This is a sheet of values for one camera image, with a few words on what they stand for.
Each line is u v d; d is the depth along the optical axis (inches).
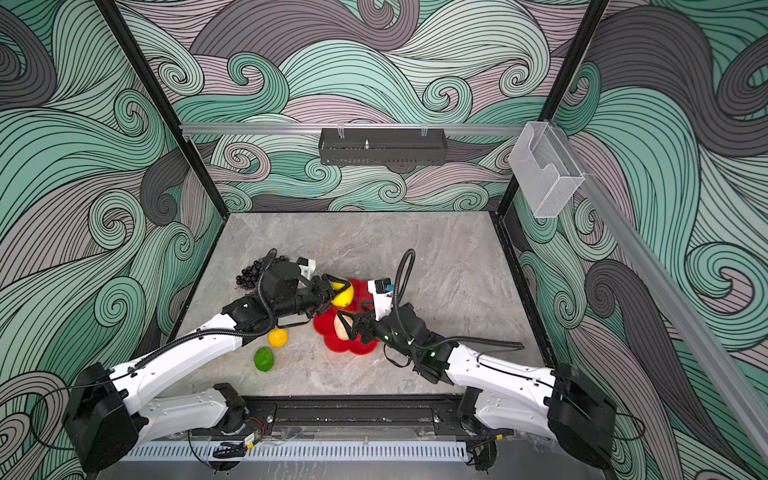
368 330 25.0
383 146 37.1
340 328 33.0
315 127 37.0
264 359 31.3
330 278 27.5
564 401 15.8
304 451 27.4
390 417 29.3
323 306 26.9
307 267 28.8
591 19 28.2
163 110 34.7
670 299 20.3
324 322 33.7
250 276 38.5
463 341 22.3
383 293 25.2
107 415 14.8
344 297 28.1
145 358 17.3
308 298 25.9
